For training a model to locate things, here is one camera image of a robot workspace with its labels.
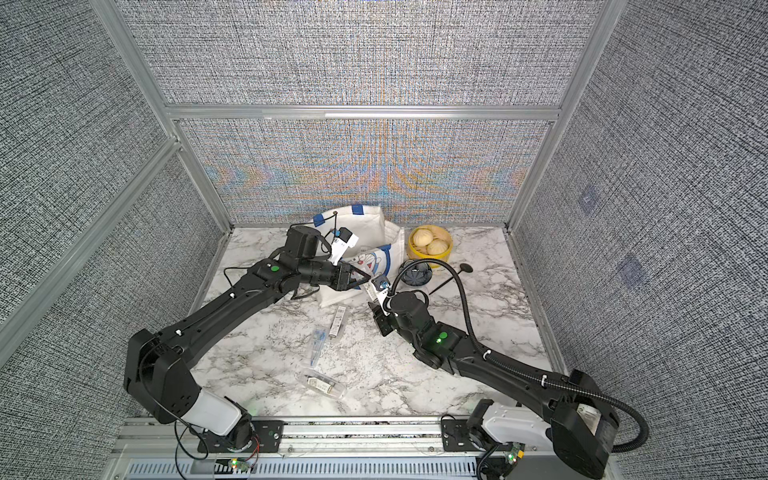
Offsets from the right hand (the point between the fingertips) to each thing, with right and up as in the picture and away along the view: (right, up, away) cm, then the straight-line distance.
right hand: (376, 292), depth 77 cm
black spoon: (+31, +5, +29) cm, 43 cm away
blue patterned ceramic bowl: (+13, +3, +26) cm, 30 cm away
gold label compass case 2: (-15, -25, +3) cm, 29 cm away
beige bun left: (+16, +16, +30) cm, 37 cm away
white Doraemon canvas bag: (+1, +12, +9) cm, 15 cm away
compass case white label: (-12, -11, +15) cm, 23 cm away
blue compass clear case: (-17, -15, +13) cm, 26 cm away
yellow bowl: (+13, +11, +29) cm, 33 cm away
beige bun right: (+21, +12, +29) cm, 38 cm away
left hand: (-1, +5, -3) cm, 5 cm away
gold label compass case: (-1, +1, -2) cm, 3 cm away
